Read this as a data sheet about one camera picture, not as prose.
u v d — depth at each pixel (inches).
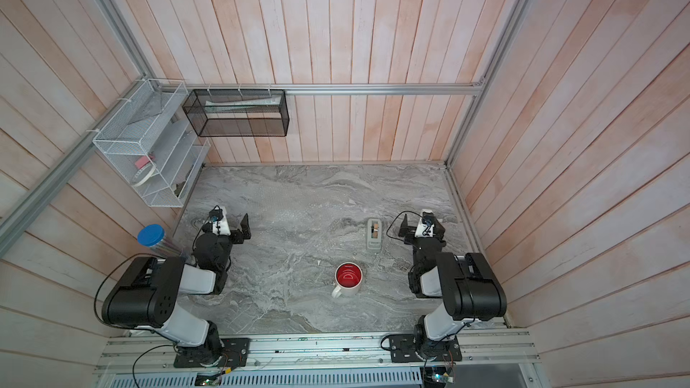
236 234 32.2
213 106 35.3
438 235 32.0
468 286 18.0
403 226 33.3
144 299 17.8
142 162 32.2
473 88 36.6
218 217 30.1
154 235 29.9
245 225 34.5
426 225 29.5
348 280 34.0
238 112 42.1
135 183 31.3
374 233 36.8
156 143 30.1
